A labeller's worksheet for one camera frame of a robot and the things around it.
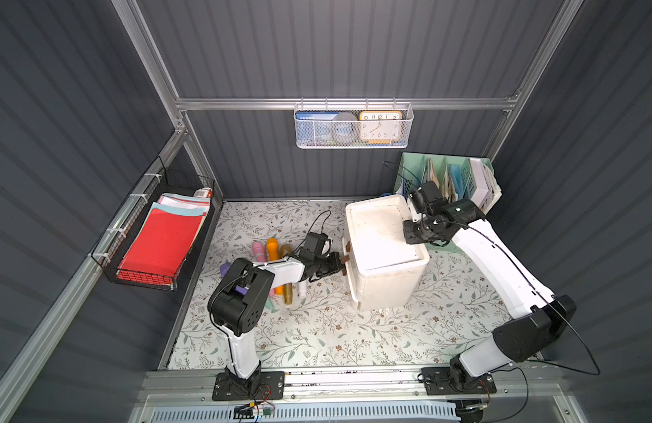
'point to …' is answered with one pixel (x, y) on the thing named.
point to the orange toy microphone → (272, 247)
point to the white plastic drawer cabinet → (381, 268)
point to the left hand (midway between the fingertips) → (344, 264)
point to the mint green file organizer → (454, 175)
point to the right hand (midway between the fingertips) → (417, 234)
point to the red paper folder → (160, 248)
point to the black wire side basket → (160, 187)
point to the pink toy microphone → (259, 252)
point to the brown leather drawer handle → (348, 247)
